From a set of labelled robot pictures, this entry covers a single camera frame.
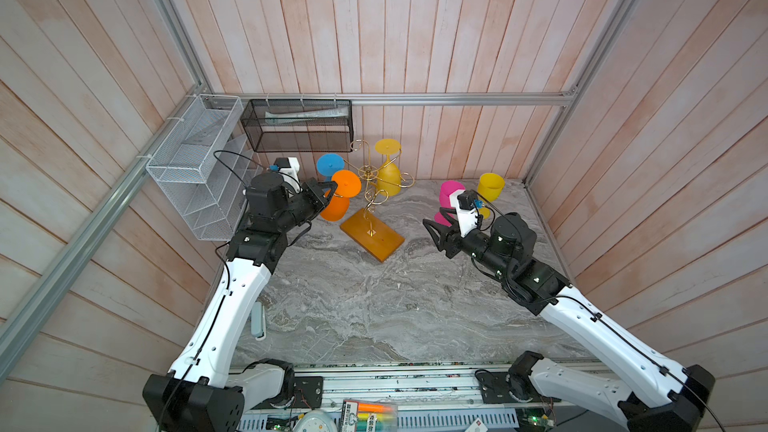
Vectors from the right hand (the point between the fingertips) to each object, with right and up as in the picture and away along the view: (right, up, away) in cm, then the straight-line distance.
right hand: (432, 215), depth 68 cm
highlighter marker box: (-17, -47, +1) cm, 50 cm away
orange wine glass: (-20, +7, +3) cm, 22 cm away
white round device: (-27, -48, +1) cm, 55 cm away
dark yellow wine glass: (-9, +11, +20) cm, 25 cm away
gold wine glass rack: (-14, -8, +36) cm, 40 cm away
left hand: (-22, +6, +1) cm, 23 cm away
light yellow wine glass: (+26, +9, +31) cm, 41 cm away
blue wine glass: (-26, +14, +11) cm, 31 cm away
